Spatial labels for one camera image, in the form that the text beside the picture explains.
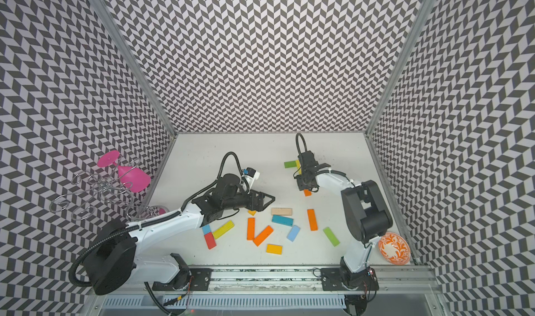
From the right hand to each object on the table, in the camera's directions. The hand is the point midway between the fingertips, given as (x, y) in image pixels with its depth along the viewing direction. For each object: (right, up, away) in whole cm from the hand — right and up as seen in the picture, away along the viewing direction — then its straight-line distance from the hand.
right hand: (307, 185), depth 95 cm
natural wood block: (-12, -10, -6) cm, 17 cm away
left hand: (-17, -3, -16) cm, 24 cm away
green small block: (-7, +9, +10) cm, 15 cm away
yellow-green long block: (-36, -17, -11) cm, 41 cm away
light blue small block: (-7, -18, -11) cm, 22 cm away
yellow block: (-3, +9, +9) cm, 13 cm away
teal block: (-11, -14, -8) cm, 19 cm away
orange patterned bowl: (+32, -22, -15) cm, 42 cm away
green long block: (+9, -20, -11) cm, 24 cm away
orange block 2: (0, -3, -1) cm, 4 cm away
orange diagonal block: (-20, -18, -13) cm, 30 cm away
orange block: (+1, -13, -9) cm, 16 cm away
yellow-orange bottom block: (-15, -23, -14) cm, 31 cm away
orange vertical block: (-25, -16, -11) cm, 32 cm away
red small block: (-41, -20, -13) cm, 47 cm away
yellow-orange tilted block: (-25, -11, -6) cm, 28 cm away
